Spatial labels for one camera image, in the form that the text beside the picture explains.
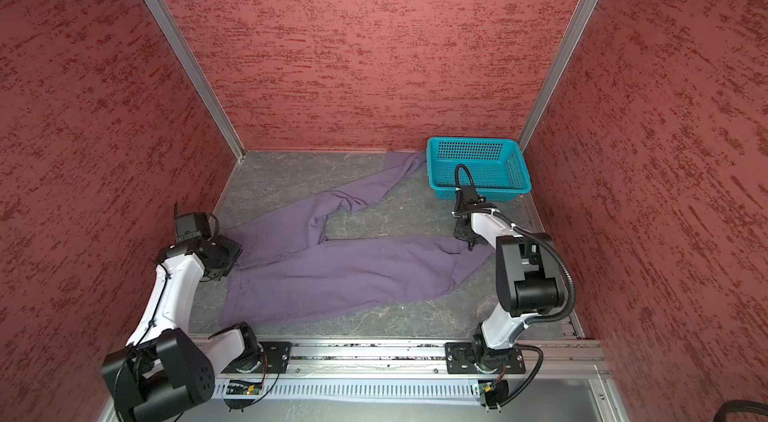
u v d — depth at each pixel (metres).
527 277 0.47
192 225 0.63
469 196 0.77
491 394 0.71
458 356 0.74
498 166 1.17
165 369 0.39
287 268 0.89
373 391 0.77
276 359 0.74
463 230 0.87
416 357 0.76
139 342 0.40
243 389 0.71
